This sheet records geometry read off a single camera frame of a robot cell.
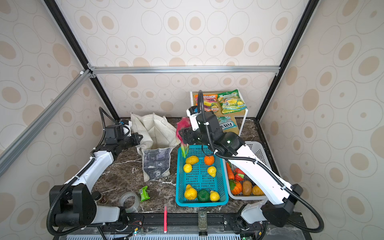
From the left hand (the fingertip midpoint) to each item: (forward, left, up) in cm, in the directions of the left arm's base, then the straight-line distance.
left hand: (145, 133), depth 84 cm
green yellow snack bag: (+10, -47, +15) cm, 50 cm away
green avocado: (-29, -32, -15) cm, 46 cm away
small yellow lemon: (-14, -23, -16) cm, 32 cm away
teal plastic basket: (-20, -31, -20) cm, 42 cm away
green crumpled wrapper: (-28, 0, -18) cm, 33 cm away
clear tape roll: (-35, +3, -19) cm, 40 cm away
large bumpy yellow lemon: (-29, -26, -14) cm, 41 cm away
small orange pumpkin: (-25, -50, -14) cm, 57 cm away
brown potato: (-26, -56, -14) cm, 63 cm away
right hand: (-9, -23, +15) cm, 29 cm away
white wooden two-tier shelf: (+6, -52, +7) cm, 53 cm away
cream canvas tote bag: (+9, -3, -16) cm, 18 cm away
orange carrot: (-19, -48, -14) cm, 54 cm away
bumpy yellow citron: (-8, -26, -16) cm, 32 cm away
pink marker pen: (-39, -13, -19) cm, 46 cm away
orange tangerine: (-9, -36, -16) cm, 41 cm away
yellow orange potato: (-27, -60, -15) cm, 68 cm away
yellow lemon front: (-30, -38, -16) cm, 51 cm away
